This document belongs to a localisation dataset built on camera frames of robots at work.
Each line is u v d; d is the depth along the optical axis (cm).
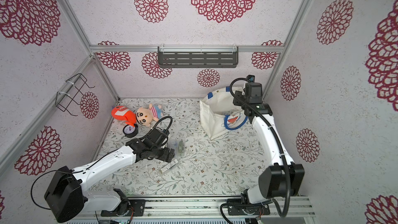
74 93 80
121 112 102
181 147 93
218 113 84
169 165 85
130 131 99
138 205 75
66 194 40
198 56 97
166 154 73
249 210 69
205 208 76
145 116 100
